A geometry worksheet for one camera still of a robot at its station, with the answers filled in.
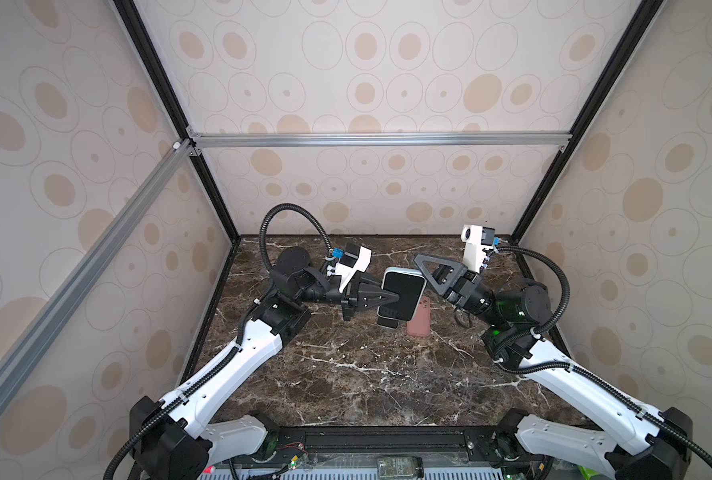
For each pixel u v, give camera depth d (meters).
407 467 0.68
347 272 0.50
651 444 0.39
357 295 0.52
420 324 0.94
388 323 0.95
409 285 0.51
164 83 0.78
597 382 0.44
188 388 0.41
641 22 0.69
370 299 0.56
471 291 0.47
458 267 0.49
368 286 0.54
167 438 0.37
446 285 0.49
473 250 0.51
